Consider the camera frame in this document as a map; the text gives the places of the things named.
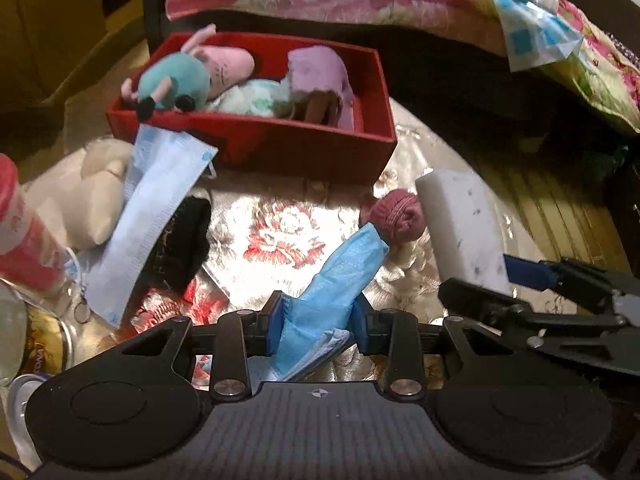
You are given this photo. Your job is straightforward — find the pink and teal pig plush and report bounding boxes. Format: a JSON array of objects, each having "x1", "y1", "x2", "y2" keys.
[{"x1": 121, "y1": 24, "x2": 255, "y2": 122}]

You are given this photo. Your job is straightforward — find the red cardboard box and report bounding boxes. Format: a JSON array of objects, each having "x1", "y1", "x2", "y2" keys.
[{"x1": 105, "y1": 31, "x2": 398, "y2": 186}]

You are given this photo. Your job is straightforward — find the black knit hat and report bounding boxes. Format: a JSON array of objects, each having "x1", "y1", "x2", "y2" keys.
[{"x1": 140, "y1": 196, "x2": 213, "y2": 291}]

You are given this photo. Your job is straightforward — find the pink lidded jar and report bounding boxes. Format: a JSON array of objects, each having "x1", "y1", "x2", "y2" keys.
[{"x1": 0, "y1": 154, "x2": 68, "y2": 296}]

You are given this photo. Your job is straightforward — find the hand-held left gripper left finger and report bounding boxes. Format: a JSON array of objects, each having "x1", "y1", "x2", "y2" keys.
[{"x1": 116, "y1": 290, "x2": 285, "y2": 403}]

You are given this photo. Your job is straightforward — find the mauve knitted ball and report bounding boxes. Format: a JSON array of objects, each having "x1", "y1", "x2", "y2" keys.
[{"x1": 359, "y1": 187, "x2": 427, "y2": 243}]

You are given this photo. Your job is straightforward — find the beige plush toy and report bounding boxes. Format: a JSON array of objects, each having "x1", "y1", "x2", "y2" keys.
[{"x1": 22, "y1": 139, "x2": 136, "y2": 251}]

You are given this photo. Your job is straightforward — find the blue checked cloth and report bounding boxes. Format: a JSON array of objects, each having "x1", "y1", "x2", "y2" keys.
[{"x1": 447, "y1": 0, "x2": 583, "y2": 72}]

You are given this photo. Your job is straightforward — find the light blue face mask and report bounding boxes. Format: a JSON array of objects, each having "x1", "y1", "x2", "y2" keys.
[{"x1": 87, "y1": 125, "x2": 219, "y2": 330}]

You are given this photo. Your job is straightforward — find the gold drink can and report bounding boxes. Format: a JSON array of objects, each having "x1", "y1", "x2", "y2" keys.
[{"x1": 15, "y1": 305, "x2": 76, "y2": 380}]

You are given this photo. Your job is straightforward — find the white sponge block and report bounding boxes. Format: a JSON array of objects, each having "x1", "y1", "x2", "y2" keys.
[{"x1": 415, "y1": 169, "x2": 511, "y2": 296}]

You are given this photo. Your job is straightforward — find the wooden cabinet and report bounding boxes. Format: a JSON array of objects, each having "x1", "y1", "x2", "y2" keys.
[{"x1": 0, "y1": 0, "x2": 151, "y2": 111}]

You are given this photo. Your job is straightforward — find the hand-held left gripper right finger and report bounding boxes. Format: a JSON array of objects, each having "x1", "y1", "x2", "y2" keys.
[{"x1": 351, "y1": 293, "x2": 517, "y2": 400}]

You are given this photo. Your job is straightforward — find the clear glass jar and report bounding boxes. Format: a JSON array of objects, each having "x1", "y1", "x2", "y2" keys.
[{"x1": 0, "y1": 280, "x2": 30, "y2": 386}]

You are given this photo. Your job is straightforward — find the purple cloth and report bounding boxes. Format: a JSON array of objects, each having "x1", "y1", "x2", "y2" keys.
[{"x1": 285, "y1": 46, "x2": 356, "y2": 128}]

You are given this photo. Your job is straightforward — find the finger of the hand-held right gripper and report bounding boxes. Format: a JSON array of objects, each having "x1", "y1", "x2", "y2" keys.
[
  {"x1": 437, "y1": 277, "x2": 549, "y2": 334},
  {"x1": 503, "y1": 254, "x2": 627, "y2": 312}
]

